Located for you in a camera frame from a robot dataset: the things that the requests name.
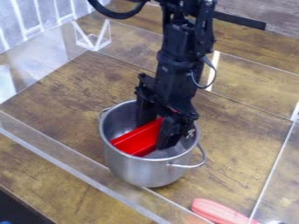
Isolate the silver metal pot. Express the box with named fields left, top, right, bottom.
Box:
left=99, top=101, right=207, bottom=187

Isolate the black wall strip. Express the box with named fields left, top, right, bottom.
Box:
left=214, top=11, right=267, bottom=31

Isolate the orange plastic handle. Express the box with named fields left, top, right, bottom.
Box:
left=191, top=198, right=260, bottom=224

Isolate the clear acrylic triangle bracket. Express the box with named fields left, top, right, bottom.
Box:
left=71, top=19, right=112, bottom=52

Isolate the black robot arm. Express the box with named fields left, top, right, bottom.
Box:
left=135, top=0, right=216, bottom=150

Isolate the clear acrylic panel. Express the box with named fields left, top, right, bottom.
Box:
left=0, top=111, right=212, bottom=224
left=250, top=102, right=299, bottom=224

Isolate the black cable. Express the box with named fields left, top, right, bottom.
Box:
left=86, top=0, right=151, bottom=21

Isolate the clear acrylic right panel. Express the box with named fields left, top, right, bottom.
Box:
left=250, top=102, right=299, bottom=224

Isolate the clear acrylic front panel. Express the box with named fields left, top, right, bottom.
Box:
left=0, top=111, right=212, bottom=224

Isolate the red plastic block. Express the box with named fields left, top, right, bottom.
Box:
left=110, top=118, right=164, bottom=157

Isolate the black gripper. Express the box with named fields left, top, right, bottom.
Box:
left=135, top=51, right=204, bottom=150

